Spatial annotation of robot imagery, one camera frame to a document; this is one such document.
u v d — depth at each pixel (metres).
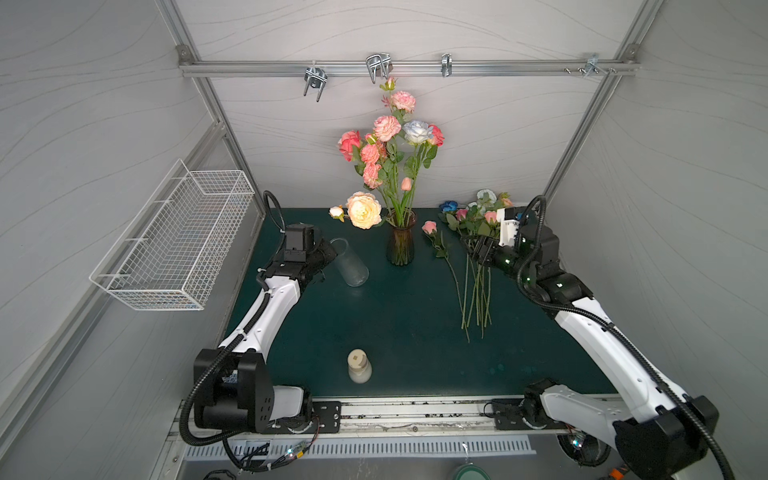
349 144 0.80
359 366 0.72
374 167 0.80
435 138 0.86
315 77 0.80
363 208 0.64
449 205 1.16
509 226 0.66
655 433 0.37
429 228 1.11
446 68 0.78
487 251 0.64
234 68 0.79
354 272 0.97
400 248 0.97
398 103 0.73
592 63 0.77
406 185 0.88
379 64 0.77
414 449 0.70
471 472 0.58
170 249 0.69
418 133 0.75
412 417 0.75
